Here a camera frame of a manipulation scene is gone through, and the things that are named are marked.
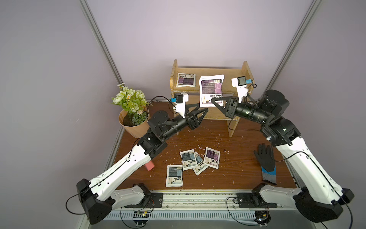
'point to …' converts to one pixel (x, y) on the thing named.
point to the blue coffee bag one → (188, 159)
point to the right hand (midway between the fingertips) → (215, 95)
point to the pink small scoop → (149, 165)
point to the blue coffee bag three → (174, 176)
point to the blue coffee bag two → (201, 165)
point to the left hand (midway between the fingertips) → (205, 109)
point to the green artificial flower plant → (134, 101)
